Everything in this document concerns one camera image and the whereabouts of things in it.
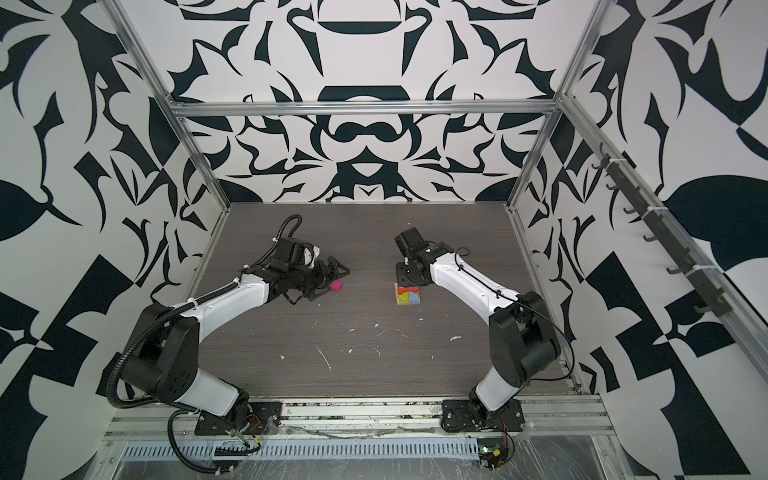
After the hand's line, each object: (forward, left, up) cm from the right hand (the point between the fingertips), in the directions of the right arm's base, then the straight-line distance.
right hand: (408, 275), depth 88 cm
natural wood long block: (0, +3, -9) cm, 10 cm away
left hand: (0, +18, +2) cm, 18 cm away
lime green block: (-3, +1, -8) cm, 9 cm away
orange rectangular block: (-3, -2, -9) cm, 9 cm away
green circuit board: (-41, -18, -12) cm, 47 cm away
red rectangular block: (-1, +2, -7) cm, 7 cm away
